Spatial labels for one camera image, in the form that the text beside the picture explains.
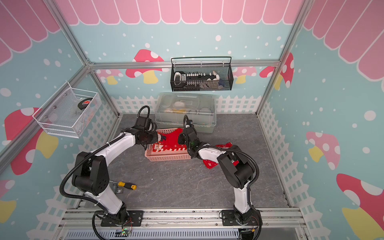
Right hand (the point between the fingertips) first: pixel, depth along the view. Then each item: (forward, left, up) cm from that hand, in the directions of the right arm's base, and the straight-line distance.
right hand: (179, 133), depth 94 cm
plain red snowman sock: (0, +7, -4) cm, 8 cm away
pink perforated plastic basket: (-13, +8, -5) cm, 16 cm away
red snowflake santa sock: (-5, +12, -8) cm, 15 cm away
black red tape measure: (+3, +49, +23) cm, 54 cm away
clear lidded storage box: (+16, +6, +7) cm, 18 cm away
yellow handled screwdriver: (-29, +30, -10) cm, 42 cm away
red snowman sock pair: (-16, -19, -12) cm, 27 cm away
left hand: (-4, +15, -2) cm, 16 cm away
